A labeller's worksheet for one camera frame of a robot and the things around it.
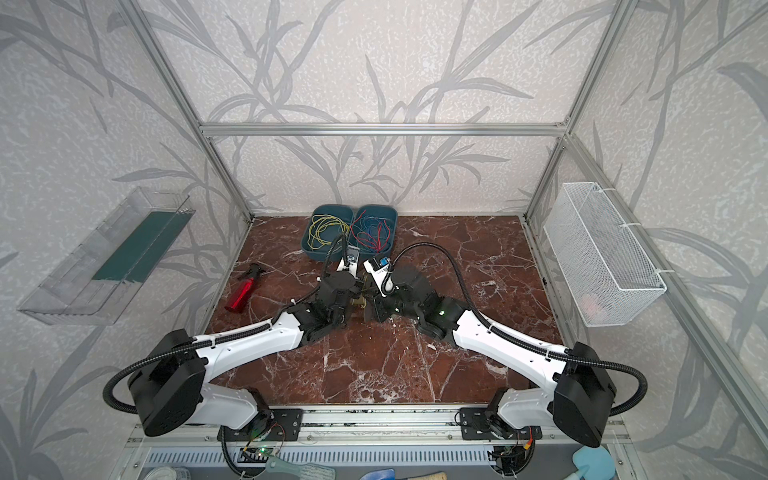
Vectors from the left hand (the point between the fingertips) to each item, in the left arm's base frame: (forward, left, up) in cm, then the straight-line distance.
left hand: (355, 256), depth 83 cm
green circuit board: (-45, +22, -21) cm, 54 cm away
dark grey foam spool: (-15, -3, +1) cm, 15 cm away
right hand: (-10, -4, +3) cm, 12 cm away
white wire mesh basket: (-14, -56, +15) cm, 60 cm away
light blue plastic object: (-46, -58, -17) cm, 76 cm away
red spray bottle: (-3, +39, -18) cm, 43 cm away
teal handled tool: (-48, +9, -17) cm, 52 cm away
